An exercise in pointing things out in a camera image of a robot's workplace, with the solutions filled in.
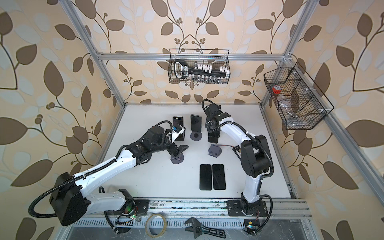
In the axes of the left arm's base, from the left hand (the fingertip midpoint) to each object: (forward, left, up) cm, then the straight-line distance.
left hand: (183, 138), depth 77 cm
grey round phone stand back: (+15, -6, -20) cm, 26 cm away
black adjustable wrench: (-37, -9, -19) cm, 42 cm away
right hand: (+16, -18, -9) cm, 26 cm away
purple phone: (+16, -19, -18) cm, 31 cm away
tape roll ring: (-36, +14, -16) cm, 42 cm away
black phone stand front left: (-5, +5, -17) cm, 18 cm away
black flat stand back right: (+12, -17, -19) cm, 28 cm away
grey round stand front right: (+2, -18, -17) cm, 24 cm away
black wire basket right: (+20, -64, +8) cm, 68 cm away
